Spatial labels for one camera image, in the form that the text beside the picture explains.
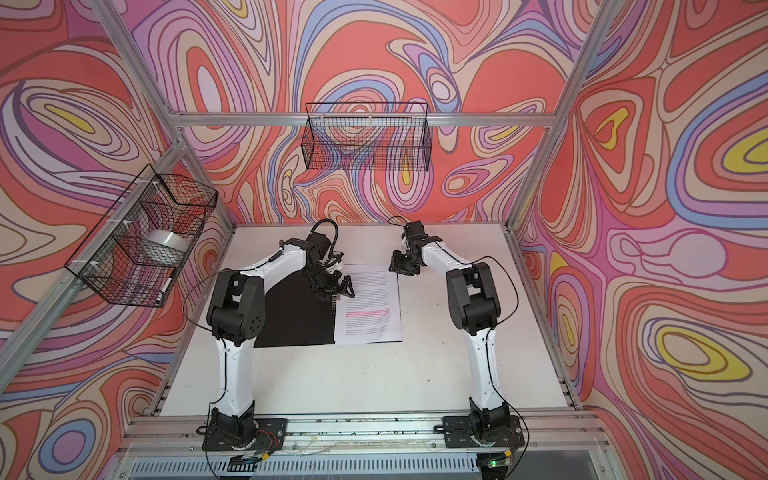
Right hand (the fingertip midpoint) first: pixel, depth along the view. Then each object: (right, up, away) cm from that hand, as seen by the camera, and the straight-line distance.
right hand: (396, 273), depth 103 cm
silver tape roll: (-58, +11, -29) cm, 66 cm away
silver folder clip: (-21, -10, -7) cm, 24 cm away
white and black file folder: (-32, -13, -11) cm, 36 cm away
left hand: (-17, -6, -7) cm, 19 cm away
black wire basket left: (-62, +9, -34) cm, 71 cm away
